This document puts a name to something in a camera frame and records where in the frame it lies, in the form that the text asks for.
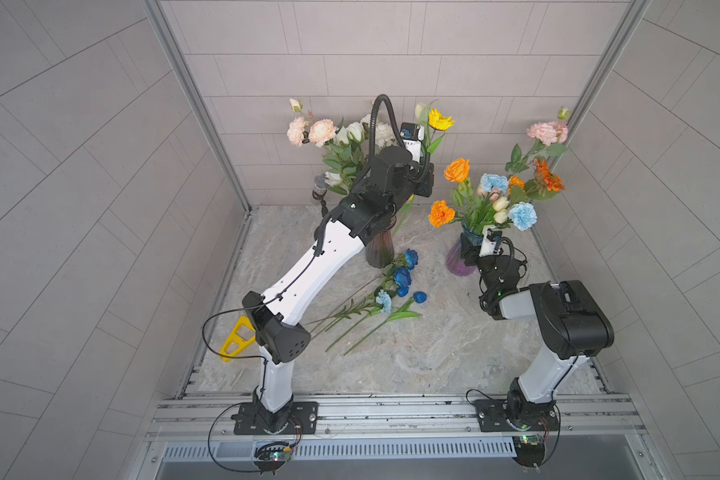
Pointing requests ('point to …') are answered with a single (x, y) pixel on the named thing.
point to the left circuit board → (270, 456)
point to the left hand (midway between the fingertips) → (435, 157)
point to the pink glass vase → (379, 251)
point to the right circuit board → (530, 450)
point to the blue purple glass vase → (454, 258)
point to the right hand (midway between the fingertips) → (471, 230)
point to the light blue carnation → (383, 304)
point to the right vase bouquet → (497, 201)
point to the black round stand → (320, 190)
